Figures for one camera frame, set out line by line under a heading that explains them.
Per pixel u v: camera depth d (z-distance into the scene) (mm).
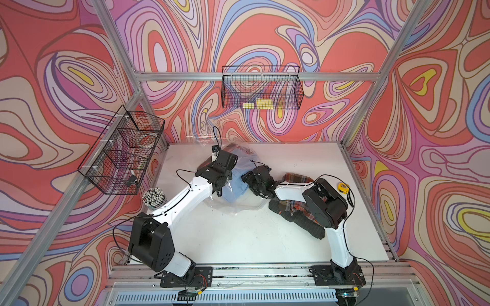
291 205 867
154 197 751
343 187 984
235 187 952
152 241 414
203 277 727
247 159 981
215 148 721
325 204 546
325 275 730
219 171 623
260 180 788
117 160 735
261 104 867
